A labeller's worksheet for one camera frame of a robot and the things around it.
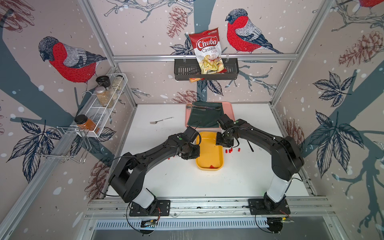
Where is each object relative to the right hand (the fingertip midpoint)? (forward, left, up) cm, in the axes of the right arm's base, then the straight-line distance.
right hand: (216, 143), depth 90 cm
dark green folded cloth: (+24, +5, -5) cm, 25 cm away
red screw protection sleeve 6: (0, -15, -7) cm, 17 cm away
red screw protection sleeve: (-8, +29, -6) cm, 31 cm away
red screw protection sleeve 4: (-1, -9, -8) cm, 12 cm away
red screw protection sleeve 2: (-13, +3, -5) cm, 14 cm away
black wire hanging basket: (+48, +19, +20) cm, 56 cm away
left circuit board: (-41, +34, -8) cm, 54 cm away
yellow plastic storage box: (-7, +3, -5) cm, 9 cm away
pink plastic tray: (+36, -11, -7) cm, 38 cm away
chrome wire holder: (-19, +62, +30) cm, 72 cm away
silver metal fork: (+21, +44, -7) cm, 49 cm away
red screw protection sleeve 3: (-1, -7, -7) cm, 10 cm away
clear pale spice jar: (+22, +59, +28) cm, 69 cm away
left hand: (-8, +9, +2) cm, 12 cm away
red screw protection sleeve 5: (0, -10, -7) cm, 13 cm away
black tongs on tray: (+36, +9, -6) cm, 37 cm away
